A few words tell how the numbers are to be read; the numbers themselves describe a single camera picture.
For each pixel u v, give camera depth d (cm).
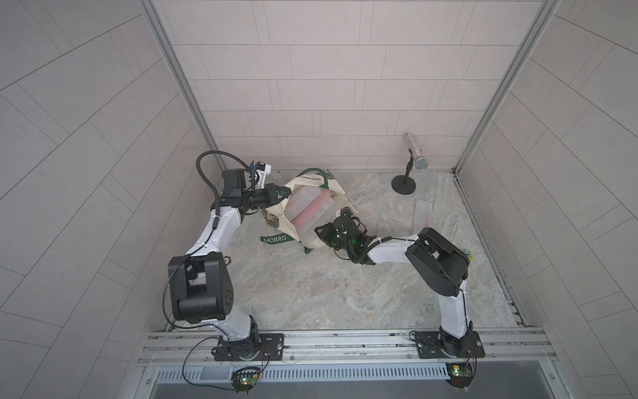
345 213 84
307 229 91
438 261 52
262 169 77
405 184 111
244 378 64
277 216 81
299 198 94
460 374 68
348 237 71
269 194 72
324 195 94
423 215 99
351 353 71
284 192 79
